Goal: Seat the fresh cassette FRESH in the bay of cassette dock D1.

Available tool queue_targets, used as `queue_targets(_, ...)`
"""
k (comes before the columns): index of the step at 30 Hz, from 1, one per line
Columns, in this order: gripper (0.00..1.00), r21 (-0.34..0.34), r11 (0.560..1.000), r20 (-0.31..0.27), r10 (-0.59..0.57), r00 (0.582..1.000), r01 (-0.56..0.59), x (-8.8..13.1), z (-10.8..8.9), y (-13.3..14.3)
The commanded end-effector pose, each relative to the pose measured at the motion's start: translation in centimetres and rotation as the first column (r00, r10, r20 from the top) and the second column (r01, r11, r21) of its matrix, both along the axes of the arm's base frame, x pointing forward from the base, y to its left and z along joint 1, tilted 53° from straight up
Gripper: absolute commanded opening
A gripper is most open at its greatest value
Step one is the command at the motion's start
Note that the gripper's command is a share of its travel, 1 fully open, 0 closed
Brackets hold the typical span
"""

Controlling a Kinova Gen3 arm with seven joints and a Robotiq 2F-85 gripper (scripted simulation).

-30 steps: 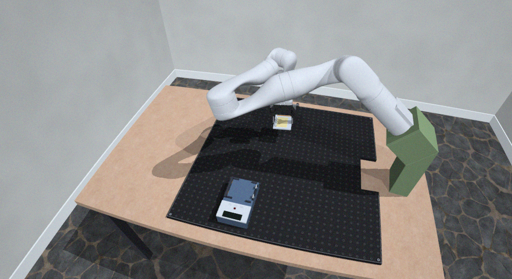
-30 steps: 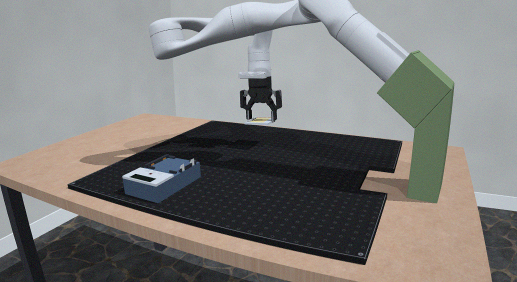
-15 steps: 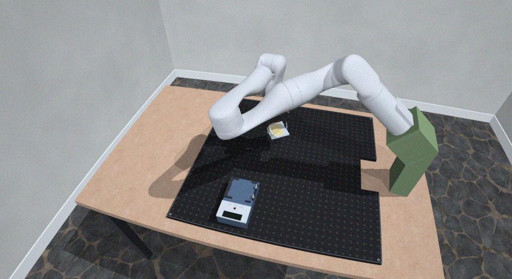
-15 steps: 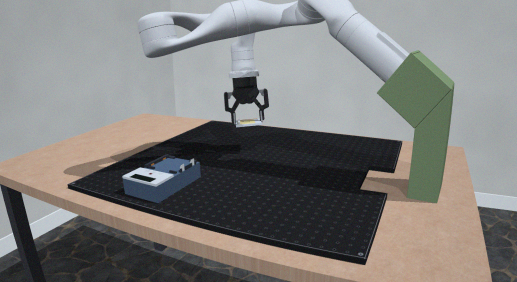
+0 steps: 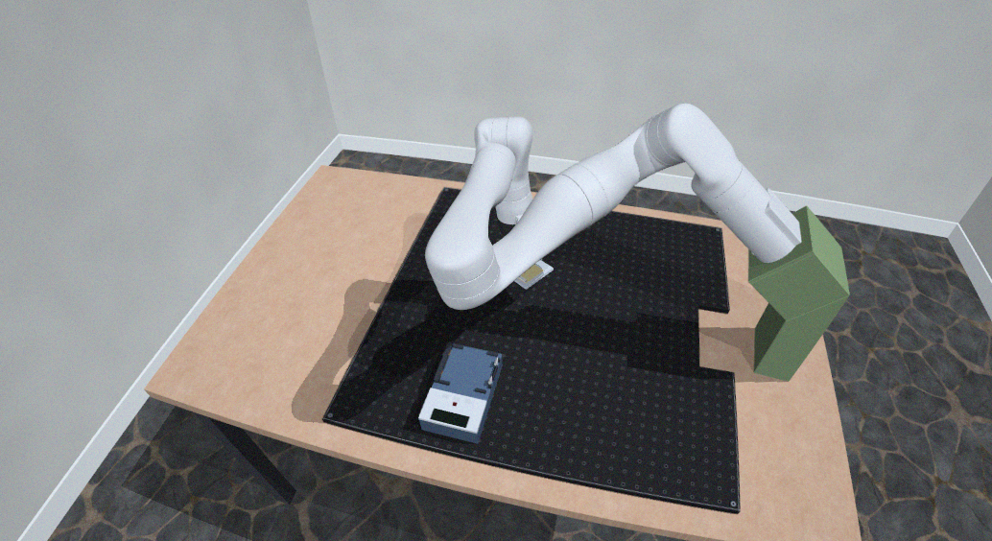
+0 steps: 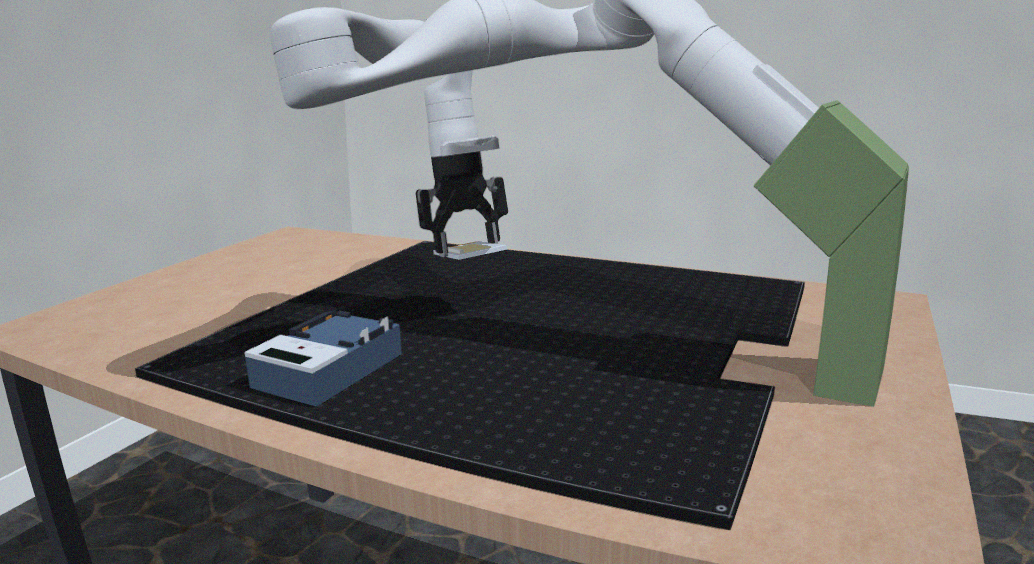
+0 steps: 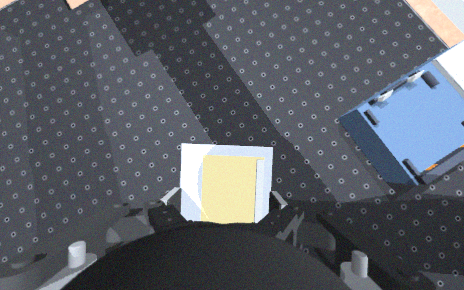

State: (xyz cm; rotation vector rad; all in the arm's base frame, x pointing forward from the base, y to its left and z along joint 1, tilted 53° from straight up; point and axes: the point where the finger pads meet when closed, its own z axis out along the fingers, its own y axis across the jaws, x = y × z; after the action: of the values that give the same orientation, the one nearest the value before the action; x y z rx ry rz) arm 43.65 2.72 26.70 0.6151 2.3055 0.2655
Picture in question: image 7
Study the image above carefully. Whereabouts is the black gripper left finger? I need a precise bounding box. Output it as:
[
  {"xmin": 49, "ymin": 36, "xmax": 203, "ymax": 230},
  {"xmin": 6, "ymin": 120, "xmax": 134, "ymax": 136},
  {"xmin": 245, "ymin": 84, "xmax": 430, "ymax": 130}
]
[{"xmin": 0, "ymin": 187, "xmax": 196, "ymax": 290}]

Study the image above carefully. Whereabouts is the blue-grey dock with white console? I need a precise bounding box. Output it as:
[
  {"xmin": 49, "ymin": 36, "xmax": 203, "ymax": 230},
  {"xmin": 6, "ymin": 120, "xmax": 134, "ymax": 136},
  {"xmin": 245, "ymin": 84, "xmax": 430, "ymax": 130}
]
[{"xmin": 338, "ymin": 40, "xmax": 464, "ymax": 185}]

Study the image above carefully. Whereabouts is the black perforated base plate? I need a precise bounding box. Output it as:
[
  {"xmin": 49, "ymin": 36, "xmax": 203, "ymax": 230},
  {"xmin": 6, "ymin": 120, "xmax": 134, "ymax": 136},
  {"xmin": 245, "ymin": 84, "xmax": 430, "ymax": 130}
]
[{"xmin": 0, "ymin": 0, "xmax": 464, "ymax": 290}]

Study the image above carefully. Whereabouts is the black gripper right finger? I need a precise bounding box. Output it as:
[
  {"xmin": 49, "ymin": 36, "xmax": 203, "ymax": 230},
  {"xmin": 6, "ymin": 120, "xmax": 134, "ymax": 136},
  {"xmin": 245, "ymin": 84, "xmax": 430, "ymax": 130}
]
[{"xmin": 246, "ymin": 191, "xmax": 436, "ymax": 290}]

